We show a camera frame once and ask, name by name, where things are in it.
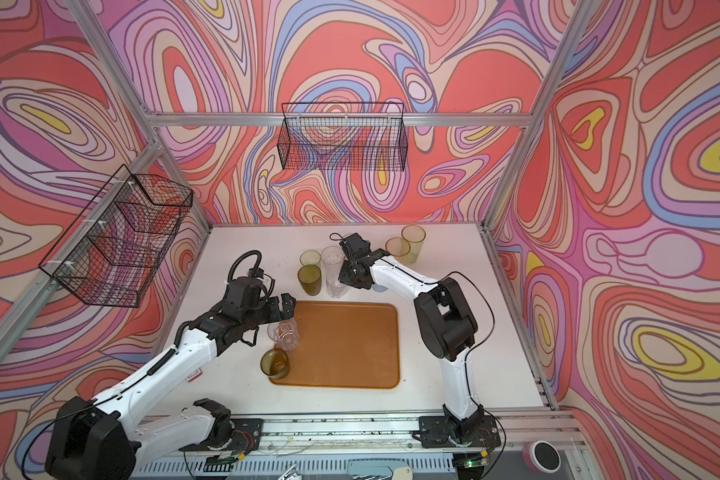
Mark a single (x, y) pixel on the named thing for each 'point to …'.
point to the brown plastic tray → (345, 345)
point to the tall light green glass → (415, 234)
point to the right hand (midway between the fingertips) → (350, 284)
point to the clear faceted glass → (285, 333)
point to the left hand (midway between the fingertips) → (287, 301)
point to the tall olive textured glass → (310, 279)
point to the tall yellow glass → (397, 246)
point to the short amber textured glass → (275, 363)
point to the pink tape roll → (542, 457)
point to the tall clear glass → (332, 258)
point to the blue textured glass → (379, 288)
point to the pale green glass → (310, 257)
